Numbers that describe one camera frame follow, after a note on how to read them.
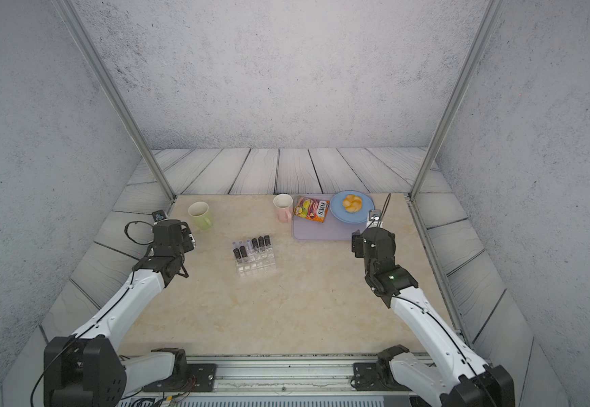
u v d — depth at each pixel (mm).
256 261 983
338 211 1140
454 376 391
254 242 936
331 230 1111
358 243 709
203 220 1016
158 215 711
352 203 1142
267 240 950
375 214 665
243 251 936
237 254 936
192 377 724
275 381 728
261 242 950
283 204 1054
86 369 396
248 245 940
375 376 727
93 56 777
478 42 759
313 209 1111
